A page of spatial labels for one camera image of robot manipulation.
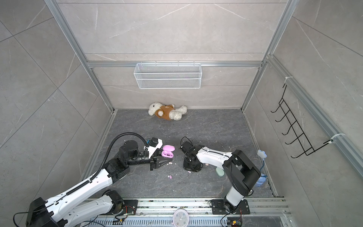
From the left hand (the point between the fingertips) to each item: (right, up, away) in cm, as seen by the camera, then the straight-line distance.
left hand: (170, 153), depth 66 cm
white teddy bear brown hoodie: (-6, +23, +40) cm, 47 cm away
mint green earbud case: (+28, -15, +18) cm, 37 cm away
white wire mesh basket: (-5, +49, +34) cm, 60 cm away
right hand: (+8, -14, +22) cm, 27 cm away
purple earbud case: (-1, +1, -1) cm, 2 cm away
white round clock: (+5, -33, +2) cm, 33 cm away
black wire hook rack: (+59, +6, -4) cm, 59 cm away
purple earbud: (-2, -18, +17) cm, 25 cm away
